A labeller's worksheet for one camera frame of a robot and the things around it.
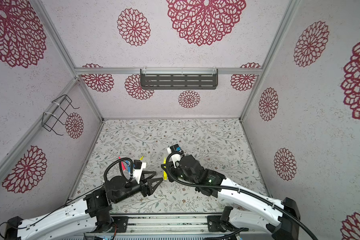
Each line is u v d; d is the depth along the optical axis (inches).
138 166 23.6
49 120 28.7
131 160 21.2
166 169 25.9
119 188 20.2
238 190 17.9
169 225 29.6
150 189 23.5
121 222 29.6
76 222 19.7
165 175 26.9
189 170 19.8
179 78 38.0
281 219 15.4
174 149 23.3
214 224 30.1
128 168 22.7
